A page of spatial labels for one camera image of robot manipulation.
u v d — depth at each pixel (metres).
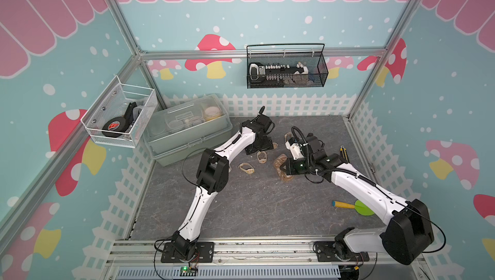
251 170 0.96
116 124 0.69
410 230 0.40
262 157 1.02
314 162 0.62
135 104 0.71
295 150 0.75
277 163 0.79
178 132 0.87
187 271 0.73
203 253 0.74
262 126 0.76
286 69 0.90
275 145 1.04
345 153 1.03
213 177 0.60
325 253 0.74
